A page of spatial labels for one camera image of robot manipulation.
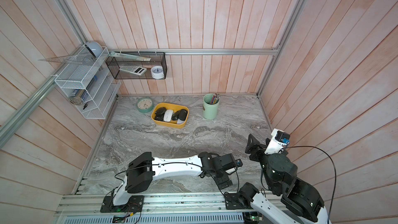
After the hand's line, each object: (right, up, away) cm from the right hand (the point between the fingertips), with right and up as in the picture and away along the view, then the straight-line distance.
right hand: (256, 136), depth 61 cm
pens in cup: (-12, +17, +34) cm, 40 cm away
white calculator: (-62, +36, +37) cm, 80 cm away
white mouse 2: (-35, +3, +40) cm, 53 cm away
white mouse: (-43, +7, +43) cm, 62 cm away
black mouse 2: (-38, +6, +42) cm, 57 cm away
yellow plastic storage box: (-39, +12, +47) cm, 63 cm away
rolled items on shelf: (-84, +17, +15) cm, 87 cm away
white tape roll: (-48, +34, +33) cm, 68 cm away
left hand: (-11, -23, +16) cm, 30 cm away
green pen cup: (-14, +9, +42) cm, 45 cm away
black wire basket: (-63, +40, +40) cm, 85 cm away
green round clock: (-61, +14, +50) cm, 80 cm away
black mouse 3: (-33, +7, +41) cm, 53 cm away
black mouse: (-49, +8, +43) cm, 66 cm away
